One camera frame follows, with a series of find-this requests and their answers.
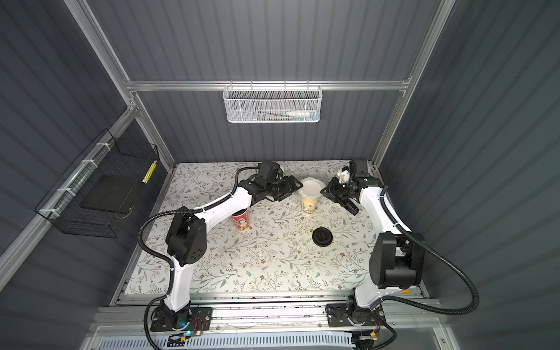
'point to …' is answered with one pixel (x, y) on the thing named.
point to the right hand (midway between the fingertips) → (325, 191)
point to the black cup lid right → (322, 237)
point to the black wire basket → (104, 183)
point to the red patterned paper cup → (241, 219)
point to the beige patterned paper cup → (309, 205)
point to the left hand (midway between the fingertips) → (305, 190)
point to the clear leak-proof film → (312, 187)
